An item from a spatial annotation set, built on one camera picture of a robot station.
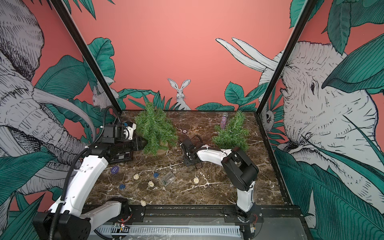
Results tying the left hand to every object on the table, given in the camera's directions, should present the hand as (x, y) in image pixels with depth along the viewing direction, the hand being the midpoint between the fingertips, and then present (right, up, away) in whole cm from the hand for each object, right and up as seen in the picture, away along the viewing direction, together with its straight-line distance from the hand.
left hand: (144, 140), depth 78 cm
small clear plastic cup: (+11, -24, +8) cm, 27 cm away
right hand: (+22, -14, +14) cm, 30 cm away
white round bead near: (0, -33, -2) cm, 33 cm away
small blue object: (+4, -21, +8) cm, 23 cm away
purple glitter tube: (+48, +10, +32) cm, 59 cm away
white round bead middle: (-7, -22, +6) cm, 24 cm away
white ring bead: (+3, -25, +4) cm, 26 cm away
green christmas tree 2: (+46, +3, -8) cm, 47 cm away
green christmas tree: (+7, +3, +4) cm, 9 cm away
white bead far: (+28, -24, +6) cm, 37 cm away
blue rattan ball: (-14, -26, +4) cm, 30 cm away
